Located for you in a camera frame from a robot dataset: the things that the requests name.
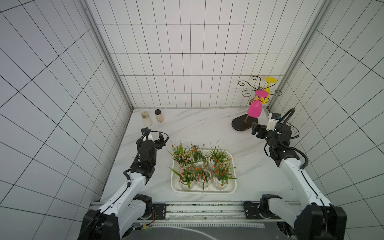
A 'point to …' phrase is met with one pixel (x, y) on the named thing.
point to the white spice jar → (147, 120)
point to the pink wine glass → (255, 108)
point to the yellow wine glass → (269, 80)
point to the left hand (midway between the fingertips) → (151, 135)
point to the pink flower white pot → (181, 155)
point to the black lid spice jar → (159, 116)
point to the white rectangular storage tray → (230, 188)
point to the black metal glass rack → (245, 121)
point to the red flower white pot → (198, 158)
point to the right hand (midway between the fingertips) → (262, 122)
